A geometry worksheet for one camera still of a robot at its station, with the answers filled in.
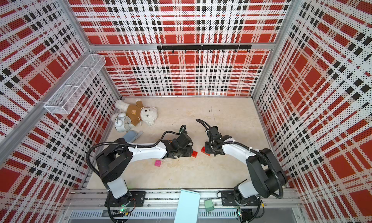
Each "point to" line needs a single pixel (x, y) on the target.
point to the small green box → (209, 205)
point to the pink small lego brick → (158, 163)
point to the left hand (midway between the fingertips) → (191, 150)
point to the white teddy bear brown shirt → (148, 115)
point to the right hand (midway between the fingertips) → (211, 149)
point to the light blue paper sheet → (188, 207)
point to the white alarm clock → (122, 123)
